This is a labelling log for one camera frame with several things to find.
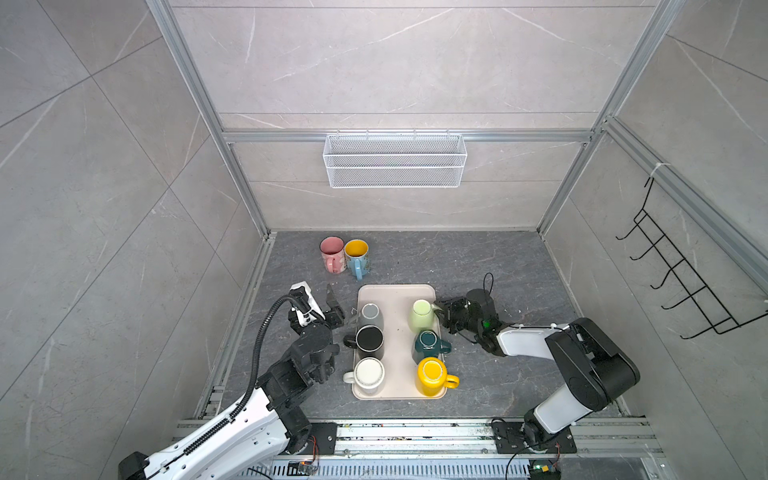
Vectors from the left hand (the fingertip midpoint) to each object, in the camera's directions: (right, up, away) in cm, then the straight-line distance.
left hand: (317, 287), depth 69 cm
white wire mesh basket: (+18, +40, +31) cm, 54 cm away
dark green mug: (+27, -16, +9) cm, 33 cm away
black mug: (+11, -16, +13) cm, 23 cm away
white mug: (+12, -24, +8) cm, 28 cm away
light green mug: (+27, -10, +17) cm, 33 cm away
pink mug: (-3, +10, +34) cm, 35 cm away
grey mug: (+11, -10, +16) cm, 22 cm away
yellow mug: (+28, -24, +5) cm, 37 cm away
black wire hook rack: (+84, -5, -11) cm, 84 cm away
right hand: (+30, -6, +22) cm, 38 cm away
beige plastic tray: (+20, -29, +14) cm, 38 cm away
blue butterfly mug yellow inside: (+6, +8, +30) cm, 31 cm away
